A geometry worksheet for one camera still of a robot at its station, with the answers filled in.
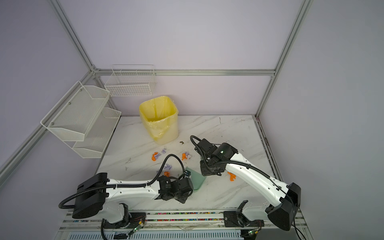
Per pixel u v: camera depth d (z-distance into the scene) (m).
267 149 1.06
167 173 0.88
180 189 0.60
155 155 0.96
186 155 0.96
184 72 0.94
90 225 0.73
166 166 0.91
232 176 0.87
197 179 0.85
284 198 0.39
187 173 0.73
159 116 1.07
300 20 0.72
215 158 0.48
